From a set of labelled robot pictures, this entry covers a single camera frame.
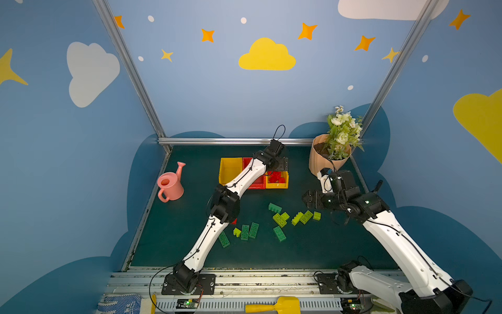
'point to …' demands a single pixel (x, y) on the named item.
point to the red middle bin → (261, 182)
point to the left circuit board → (187, 303)
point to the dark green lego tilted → (253, 230)
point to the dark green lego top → (275, 208)
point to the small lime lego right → (317, 216)
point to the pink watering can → (173, 188)
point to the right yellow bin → (276, 185)
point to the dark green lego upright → (244, 232)
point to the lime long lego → (281, 220)
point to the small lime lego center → (285, 215)
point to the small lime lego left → (236, 231)
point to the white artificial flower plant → (344, 133)
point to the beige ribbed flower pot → (319, 157)
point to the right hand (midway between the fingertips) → (314, 195)
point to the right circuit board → (351, 305)
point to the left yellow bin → (229, 169)
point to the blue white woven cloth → (122, 303)
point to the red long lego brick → (234, 222)
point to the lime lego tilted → (295, 220)
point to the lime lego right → (306, 216)
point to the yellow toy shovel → (285, 305)
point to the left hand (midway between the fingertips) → (283, 163)
